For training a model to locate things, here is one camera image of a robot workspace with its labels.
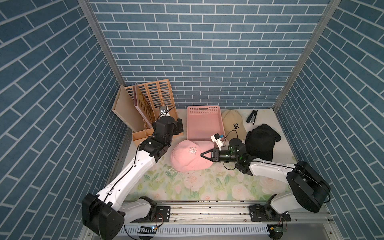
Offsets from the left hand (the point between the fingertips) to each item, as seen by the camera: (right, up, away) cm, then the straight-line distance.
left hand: (175, 119), depth 76 cm
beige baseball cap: (+36, -5, +26) cm, 45 cm away
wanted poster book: (-23, +9, +13) cm, 27 cm away
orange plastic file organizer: (-19, +19, +32) cm, 42 cm away
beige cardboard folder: (-37, +9, +20) cm, 43 cm away
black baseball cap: (+51, -14, +17) cm, 55 cm away
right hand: (+14, -19, -1) cm, 24 cm away
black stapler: (+53, +3, +39) cm, 66 cm away
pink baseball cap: (+6, -18, -1) cm, 19 cm away
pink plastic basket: (+16, -1, +38) cm, 41 cm away
